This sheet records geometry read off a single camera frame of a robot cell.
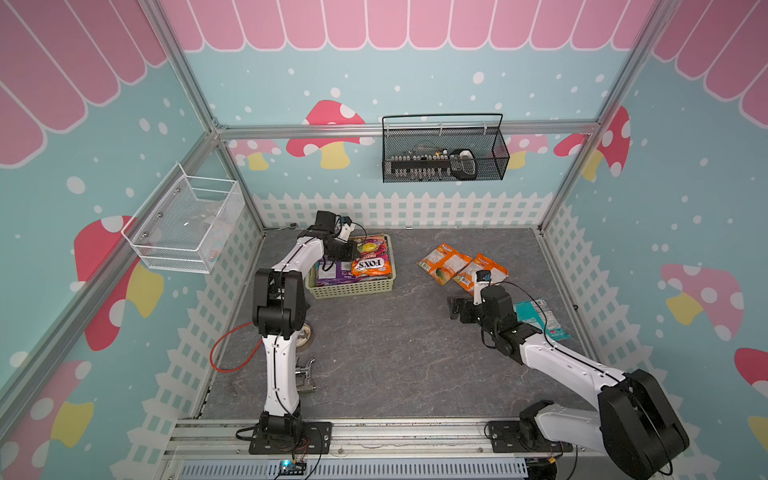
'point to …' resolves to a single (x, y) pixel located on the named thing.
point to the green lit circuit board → (290, 467)
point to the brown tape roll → (305, 337)
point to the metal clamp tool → (305, 384)
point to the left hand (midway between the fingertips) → (357, 256)
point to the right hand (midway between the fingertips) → (461, 296)
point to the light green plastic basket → (363, 287)
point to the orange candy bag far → (444, 262)
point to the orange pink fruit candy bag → (371, 260)
